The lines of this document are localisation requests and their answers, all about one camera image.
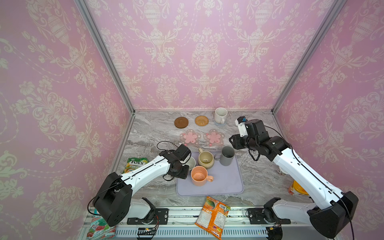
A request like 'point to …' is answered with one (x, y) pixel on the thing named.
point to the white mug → (220, 115)
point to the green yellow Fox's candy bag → (133, 162)
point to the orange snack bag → (213, 216)
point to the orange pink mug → (199, 175)
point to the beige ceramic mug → (205, 158)
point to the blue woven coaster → (219, 124)
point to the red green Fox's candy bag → (99, 229)
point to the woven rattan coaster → (201, 121)
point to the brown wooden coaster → (181, 122)
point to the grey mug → (226, 157)
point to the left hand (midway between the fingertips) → (184, 175)
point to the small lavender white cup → (191, 163)
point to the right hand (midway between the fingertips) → (233, 138)
